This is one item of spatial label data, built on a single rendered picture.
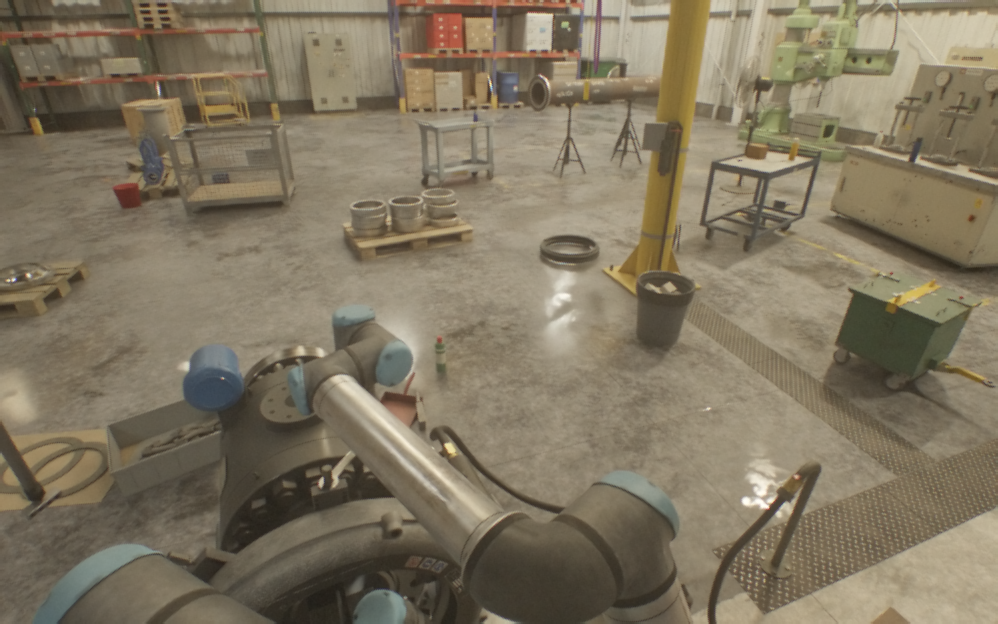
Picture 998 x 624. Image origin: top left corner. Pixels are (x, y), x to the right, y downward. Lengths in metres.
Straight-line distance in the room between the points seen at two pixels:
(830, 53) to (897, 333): 8.24
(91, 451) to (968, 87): 7.97
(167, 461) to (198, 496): 0.24
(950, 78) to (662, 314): 4.76
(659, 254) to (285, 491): 3.62
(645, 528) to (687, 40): 3.77
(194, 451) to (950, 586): 3.40
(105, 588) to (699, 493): 2.42
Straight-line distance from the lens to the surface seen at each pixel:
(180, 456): 2.97
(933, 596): 2.80
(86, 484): 3.24
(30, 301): 5.33
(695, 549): 2.49
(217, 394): 1.76
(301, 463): 1.51
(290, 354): 2.10
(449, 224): 5.40
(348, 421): 0.85
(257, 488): 1.54
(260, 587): 1.24
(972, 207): 6.32
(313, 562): 1.21
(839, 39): 11.55
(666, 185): 4.29
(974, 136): 7.16
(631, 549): 0.67
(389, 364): 1.00
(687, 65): 4.18
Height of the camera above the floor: 1.90
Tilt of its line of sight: 29 degrees down
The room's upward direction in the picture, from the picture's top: straight up
